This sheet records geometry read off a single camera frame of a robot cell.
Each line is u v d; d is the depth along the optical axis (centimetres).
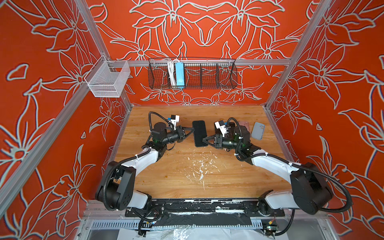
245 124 108
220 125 74
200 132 76
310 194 42
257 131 104
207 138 73
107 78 93
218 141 69
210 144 73
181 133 71
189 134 75
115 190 42
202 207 74
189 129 76
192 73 97
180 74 90
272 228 68
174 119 76
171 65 88
